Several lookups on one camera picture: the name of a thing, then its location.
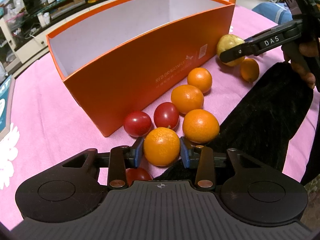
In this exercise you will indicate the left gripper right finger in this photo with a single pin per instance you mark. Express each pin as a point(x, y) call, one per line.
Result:
point(201, 158)

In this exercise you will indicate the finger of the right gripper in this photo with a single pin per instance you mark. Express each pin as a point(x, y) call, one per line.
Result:
point(264, 41)

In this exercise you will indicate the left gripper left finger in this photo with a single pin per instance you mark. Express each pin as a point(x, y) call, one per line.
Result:
point(121, 158)

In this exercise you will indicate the person right hand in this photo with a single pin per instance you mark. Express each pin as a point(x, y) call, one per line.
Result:
point(303, 62)

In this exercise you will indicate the red cherry tomato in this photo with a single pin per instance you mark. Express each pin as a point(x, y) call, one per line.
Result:
point(137, 124)
point(133, 174)
point(166, 115)

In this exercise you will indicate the small oval orange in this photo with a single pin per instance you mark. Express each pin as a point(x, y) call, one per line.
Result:
point(249, 70)

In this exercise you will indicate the orange cardboard box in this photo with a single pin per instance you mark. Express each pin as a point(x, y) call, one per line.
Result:
point(122, 56)

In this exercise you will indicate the teal paperback book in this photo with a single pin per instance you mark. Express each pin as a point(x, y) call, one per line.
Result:
point(7, 91)

